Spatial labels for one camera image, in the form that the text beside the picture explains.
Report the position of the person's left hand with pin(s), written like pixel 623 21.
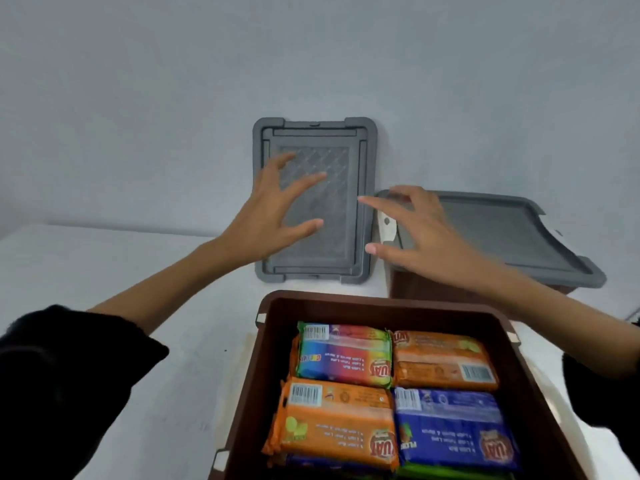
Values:
pixel 260 224

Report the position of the person's right hand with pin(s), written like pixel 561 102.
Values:
pixel 435 249

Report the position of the grey plastic lid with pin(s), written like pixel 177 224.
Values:
pixel 500 234
pixel 340 244

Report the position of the brown storage box with sticker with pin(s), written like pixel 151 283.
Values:
pixel 270 374

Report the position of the neat stack of snack packets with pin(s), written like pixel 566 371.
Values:
pixel 340 424

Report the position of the person's left forearm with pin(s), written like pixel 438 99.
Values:
pixel 165 289

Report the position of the person's right forearm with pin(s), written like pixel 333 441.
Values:
pixel 560 319

